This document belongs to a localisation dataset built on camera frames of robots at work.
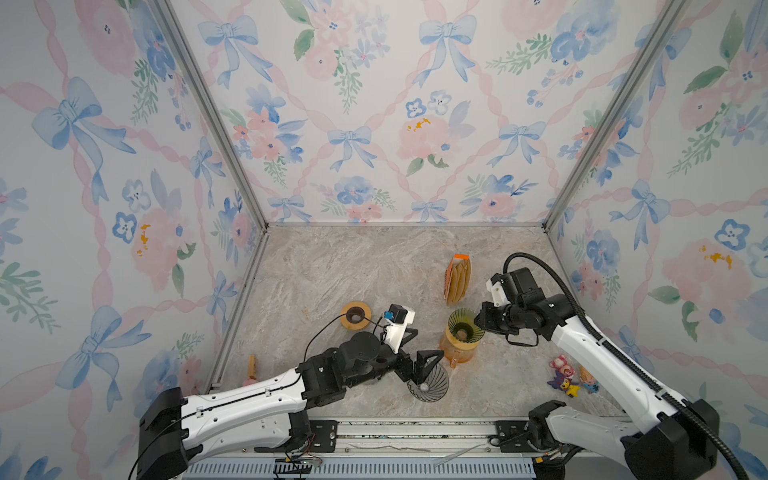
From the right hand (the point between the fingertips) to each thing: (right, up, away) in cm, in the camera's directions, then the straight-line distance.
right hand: (475, 318), depth 80 cm
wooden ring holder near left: (-34, -3, +15) cm, 37 cm away
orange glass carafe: (-5, -9, +2) cm, 11 cm away
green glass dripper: (-2, -3, +5) cm, 6 cm away
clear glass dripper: (-11, -18, -1) cm, 21 cm away
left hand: (-14, -2, -15) cm, 20 cm away
